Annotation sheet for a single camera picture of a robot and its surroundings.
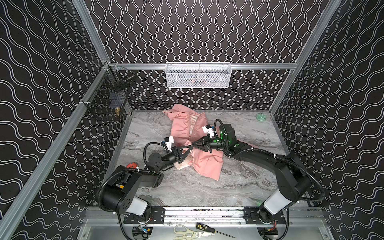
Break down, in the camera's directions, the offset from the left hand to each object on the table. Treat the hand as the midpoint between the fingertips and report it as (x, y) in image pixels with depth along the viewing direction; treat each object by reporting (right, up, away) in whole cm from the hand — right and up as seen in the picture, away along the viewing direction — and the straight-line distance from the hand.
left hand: (195, 149), depth 72 cm
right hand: (-2, +1, +5) cm, 5 cm away
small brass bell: (-43, +20, +10) cm, 49 cm away
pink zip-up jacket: (-6, +12, +33) cm, 36 cm away
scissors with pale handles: (-6, -38, -3) cm, 38 cm away
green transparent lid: (+52, +19, +44) cm, 71 cm away
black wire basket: (-56, +34, +27) cm, 71 cm away
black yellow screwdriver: (+4, -36, -2) cm, 36 cm away
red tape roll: (-38, -12, +16) cm, 43 cm away
